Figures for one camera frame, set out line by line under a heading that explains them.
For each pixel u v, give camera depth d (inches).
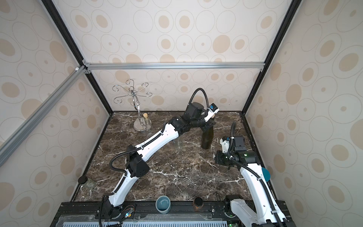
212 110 26.3
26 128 22.2
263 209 15.7
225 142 27.7
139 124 43.0
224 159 26.5
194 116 24.7
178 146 38.0
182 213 28.7
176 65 35.9
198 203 27.3
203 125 27.6
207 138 34.7
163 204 29.7
